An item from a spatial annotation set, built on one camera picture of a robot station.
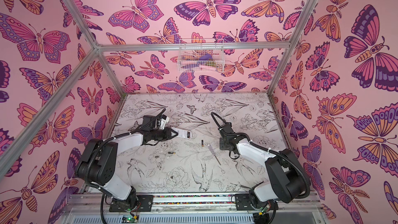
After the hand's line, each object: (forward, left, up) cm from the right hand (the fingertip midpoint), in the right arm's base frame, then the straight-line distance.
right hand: (226, 141), depth 91 cm
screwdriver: (-6, +7, -3) cm, 10 cm away
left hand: (+3, +28, +4) cm, 29 cm away
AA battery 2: (-6, +32, -3) cm, 32 cm away
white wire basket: (+44, +15, +30) cm, 55 cm away
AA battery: (+1, +14, -4) cm, 15 cm away
